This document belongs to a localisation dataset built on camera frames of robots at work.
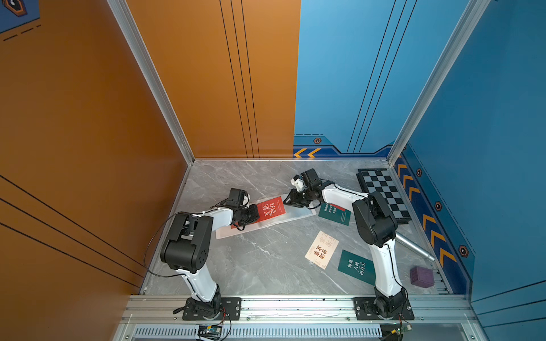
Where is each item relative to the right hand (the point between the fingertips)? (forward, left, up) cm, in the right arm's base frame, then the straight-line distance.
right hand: (286, 202), depth 98 cm
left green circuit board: (-49, +26, -7) cm, 56 cm away
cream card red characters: (-21, -15, -4) cm, 26 cm away
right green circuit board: (-47, -39, -4) cm, 62 cm away
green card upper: (-3, -23, -5) cm, 24 cm away
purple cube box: (-33, -49, 0) cm, 59 cm away
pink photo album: (-5, -3, -1) cm, 6 cm away
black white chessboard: (+13, -48, 0) cm, 50 cm away
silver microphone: (-18, -49, -2) cm, 52 cm away
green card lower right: (-28, -28, -4) cm, 40 cm away
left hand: (-4, +11, -2) cm, 12 cm away
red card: (-3, +7, -1) cm, 8 cm away
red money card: (-17, -17, +23) cm, 33 cm away
